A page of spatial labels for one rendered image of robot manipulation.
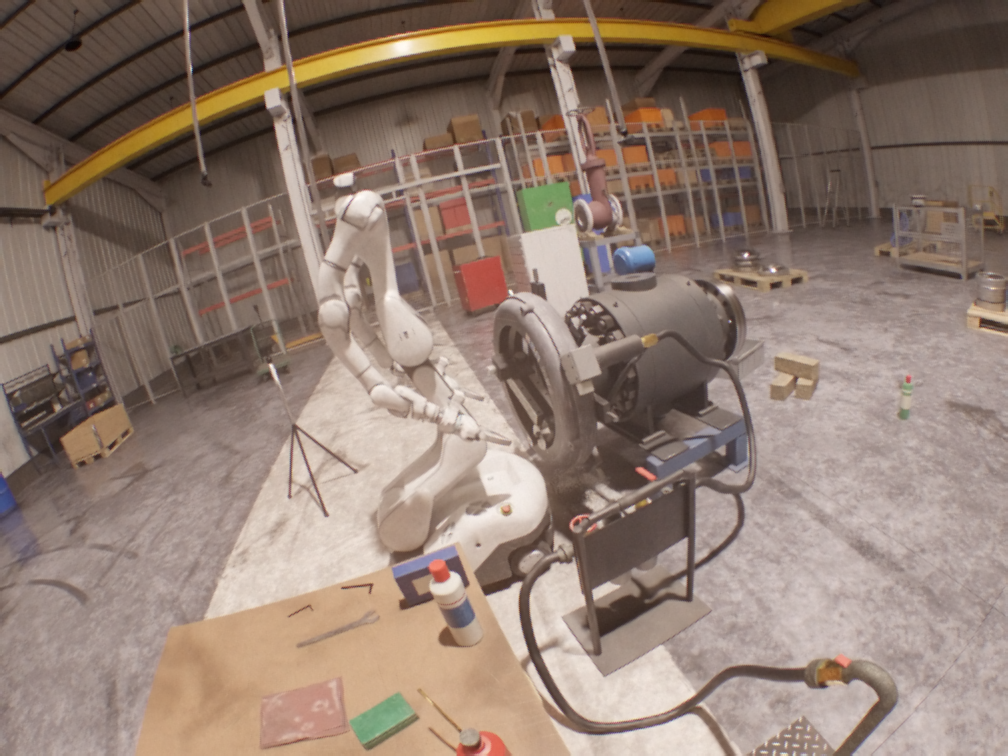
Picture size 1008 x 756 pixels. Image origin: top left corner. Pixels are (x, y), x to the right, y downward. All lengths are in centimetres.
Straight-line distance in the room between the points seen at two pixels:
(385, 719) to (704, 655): 95
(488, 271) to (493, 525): 591
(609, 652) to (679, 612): 27
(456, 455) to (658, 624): 90
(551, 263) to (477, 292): 182
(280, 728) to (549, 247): 538
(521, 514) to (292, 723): 100
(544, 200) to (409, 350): 780
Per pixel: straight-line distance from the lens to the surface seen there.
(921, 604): 174
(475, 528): 152
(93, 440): 769
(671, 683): 142
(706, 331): 197
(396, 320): 140
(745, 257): 641
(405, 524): 166
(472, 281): 703
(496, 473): 186
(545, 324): 155
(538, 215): 898
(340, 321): 124
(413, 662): 102
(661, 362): 181
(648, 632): 152
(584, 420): 155
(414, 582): 107
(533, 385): 187
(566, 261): 570
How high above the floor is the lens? 124
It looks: 19 degrees down
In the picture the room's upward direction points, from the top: 14 degrees counter-clockwise
